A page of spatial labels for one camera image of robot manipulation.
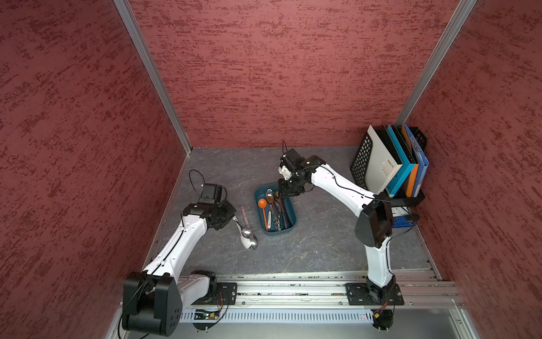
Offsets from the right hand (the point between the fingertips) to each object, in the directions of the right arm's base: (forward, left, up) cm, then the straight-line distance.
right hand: (283, 197), depth 85 cm
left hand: (-7, +20, -3) cm, 22 cm away
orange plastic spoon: (+4, +9, -12) cm, 16 cm away
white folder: (+7, -40, +10) cm, 42 cm away
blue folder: (+5, -54, +14) cm, 56 cm away
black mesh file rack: (+19, -38, -4) cm, 43 cm away
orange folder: (+3, -51, +11) cm, 53 cm away
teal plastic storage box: (+8, +11, -10) cm, 17 cm away
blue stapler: (-6, -53, -14) cm, 55 cm away
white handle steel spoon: (+6, +6, -10) cm, 13 cm away
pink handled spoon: (-13, +14, -5) cm, 20 cm away
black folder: (+20, -43, +16) cm, 50 cm away
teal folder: (+3, -48, +11) cm, 49 cm away
